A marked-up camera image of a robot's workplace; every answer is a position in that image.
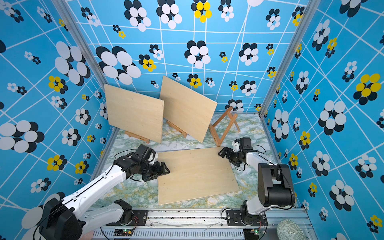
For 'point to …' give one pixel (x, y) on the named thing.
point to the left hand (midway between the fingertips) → (168, 172)
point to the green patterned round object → (287, 229)
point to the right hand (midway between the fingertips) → (225, 157)
